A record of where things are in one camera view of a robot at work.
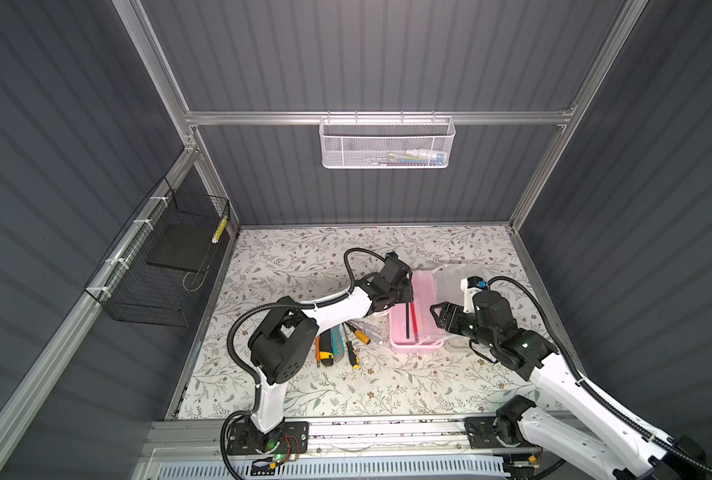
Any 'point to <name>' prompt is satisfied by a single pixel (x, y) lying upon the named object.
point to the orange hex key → (318, 348)
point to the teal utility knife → (337, 343)
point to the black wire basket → (150, 273)
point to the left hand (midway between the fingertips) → (413, 289)
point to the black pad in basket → (186, 246)
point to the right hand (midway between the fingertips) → (442, 311)
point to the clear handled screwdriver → (374, 333)
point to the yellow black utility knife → (326, 351)
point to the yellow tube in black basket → (219, 230)
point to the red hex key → (414, 318)
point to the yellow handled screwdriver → (350, 351)
